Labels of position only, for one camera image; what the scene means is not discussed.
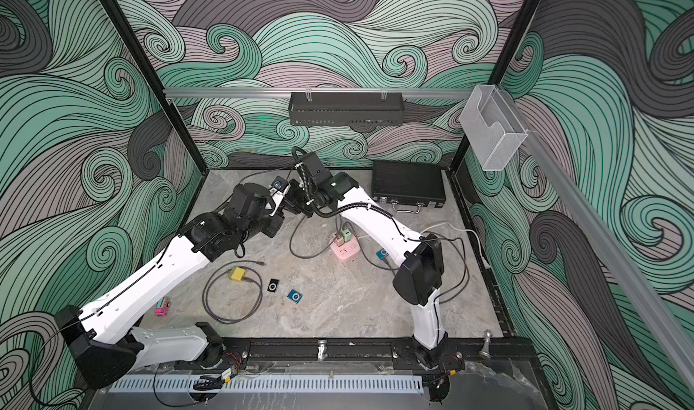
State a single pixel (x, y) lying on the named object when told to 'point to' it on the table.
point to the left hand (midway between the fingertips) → (276, 204)
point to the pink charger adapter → (339, 240)
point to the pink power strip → (350, 251)
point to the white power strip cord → (471, 230)
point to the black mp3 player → (273, 284)
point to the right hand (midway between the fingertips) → (272, 206)
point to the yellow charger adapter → (238, 274)
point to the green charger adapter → (346, 234)
